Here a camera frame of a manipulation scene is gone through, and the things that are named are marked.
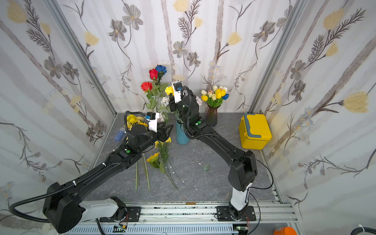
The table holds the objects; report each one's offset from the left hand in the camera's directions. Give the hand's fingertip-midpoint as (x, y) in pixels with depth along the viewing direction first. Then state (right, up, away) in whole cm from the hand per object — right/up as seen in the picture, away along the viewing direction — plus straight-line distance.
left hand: (170, 123), depth 73 cm
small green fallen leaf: (+20, -27, +18) cm, 39 cm away
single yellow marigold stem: (-6, -26, +19) cm, 33 cm away
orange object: (+51, -46, -11) cm, 70 cm away
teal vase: (+4, -8, +21) cm, 23 cm away
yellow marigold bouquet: (-5, +8, +10) cm, 13 cm away
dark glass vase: (+26, +6, +30) cm, 40 cm away
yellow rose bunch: (-31, +3, +31) cm, 44 cm away
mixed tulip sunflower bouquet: (+26, +16, +16) cm, 34 cm away
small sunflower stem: (-13, -23, +17) cm, 32 cm away
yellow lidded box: (+51, -5, +18) cm, 54 cm away
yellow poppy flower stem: (-23, -30, +15) cm, 41 cm away
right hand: (+3, +17, -6) cm, 18 cm away
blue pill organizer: (-41, -8, +32) cm, 53 cm away
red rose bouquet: (-11, +20, +14) cm, 27 cm away
